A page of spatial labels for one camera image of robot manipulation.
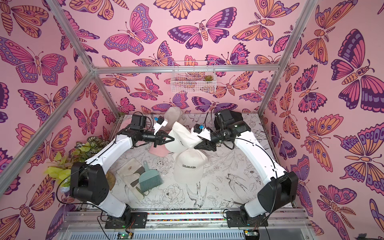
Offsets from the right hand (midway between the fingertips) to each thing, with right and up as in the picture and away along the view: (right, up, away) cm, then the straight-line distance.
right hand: (198, 141), depth 73 cm
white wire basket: (-2, +39, +22) cm, 45 cm away
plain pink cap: (-25, -8, +27) cm, 37 cm away
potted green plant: (-61, -12, -7) cm, 62 cm away
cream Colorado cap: (-7, +1, -2) cm, 7 cm away
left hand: (-12, +1, +6) cm, 14 cm away
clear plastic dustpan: (-41, -22, +16) cm, 49 cm away
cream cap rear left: (-18, +16, +37) cm, 44 cm away
